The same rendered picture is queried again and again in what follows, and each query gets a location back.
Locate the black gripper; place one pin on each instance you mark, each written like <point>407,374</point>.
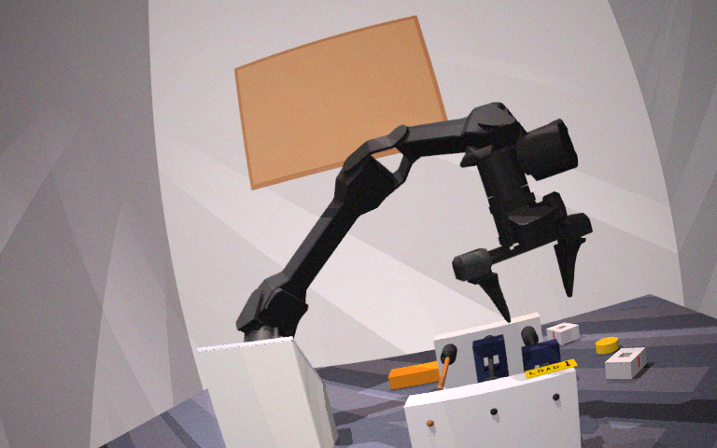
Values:
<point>475,266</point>

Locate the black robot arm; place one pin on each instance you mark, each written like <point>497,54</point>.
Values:
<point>491,138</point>

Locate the yellow short cylinder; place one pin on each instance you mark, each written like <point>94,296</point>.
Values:
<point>607,345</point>

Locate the orange rectangular block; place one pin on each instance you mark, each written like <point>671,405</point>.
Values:
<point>414,375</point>

